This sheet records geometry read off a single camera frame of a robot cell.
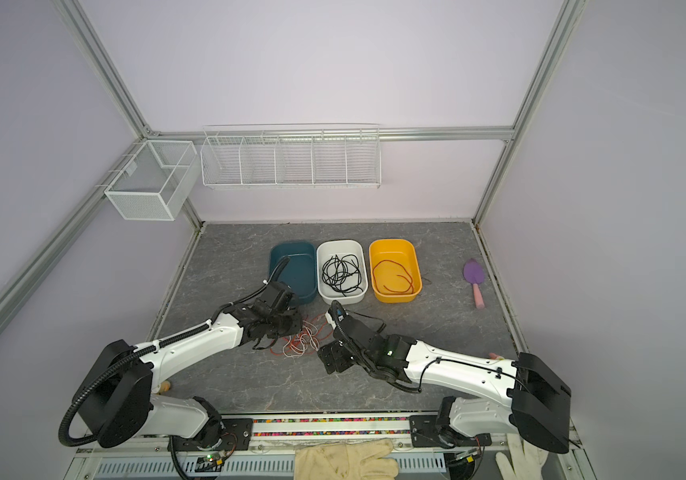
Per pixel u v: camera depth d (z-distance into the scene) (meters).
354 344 0.57
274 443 0.73
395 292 0.99
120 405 0.41
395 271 1.08
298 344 0.87
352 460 0.70
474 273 1.05
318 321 0.94
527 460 0.69
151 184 0.98
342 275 1.04
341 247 1.06
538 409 0.41
